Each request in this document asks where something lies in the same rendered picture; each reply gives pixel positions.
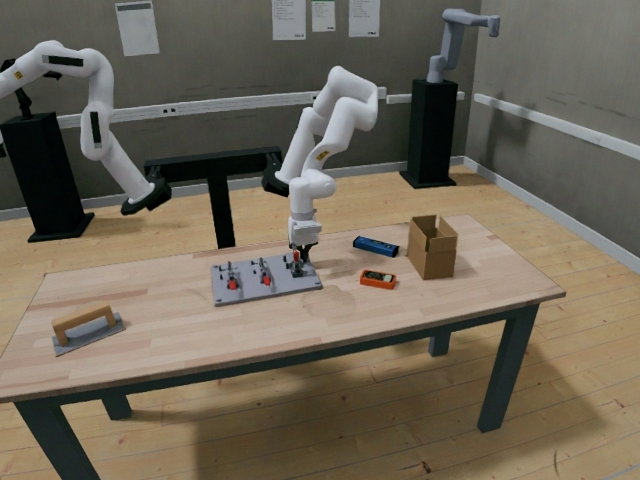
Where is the blue spirit level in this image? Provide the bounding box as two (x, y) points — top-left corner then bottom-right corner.
(353, 236), (399, 258)

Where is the small brown cardboard box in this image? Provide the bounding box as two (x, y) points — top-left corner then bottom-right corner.
(407, 214), (458, 281)

